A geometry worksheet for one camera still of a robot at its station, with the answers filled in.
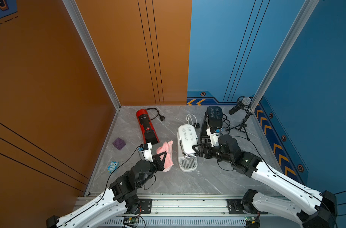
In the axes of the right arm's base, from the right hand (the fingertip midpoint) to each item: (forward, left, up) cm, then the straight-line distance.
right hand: (196, 147), depth 72 cm
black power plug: (+37, +23, -19) cm, 48 cm away
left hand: (-2, +15, -1) cm, 15 cm away
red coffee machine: (+11, +27, -4) cm, 29 cm away
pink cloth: (0, +15, +1) cm, 15 cm away
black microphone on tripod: (+30, -31, +3) cm, 44 cm away
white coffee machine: (-5, +5, 0) cm, 7 cm away
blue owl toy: (-2, +50, -20) cm, 54 cm away
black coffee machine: (+18, -11, +2) cm, 22 cm away
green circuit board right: (-28, -28, -25) cm, 47 cm away
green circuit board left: (-29, +33, -23) cm, 49 cm away
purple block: (+12, +49, -16) cm, 53 cm away
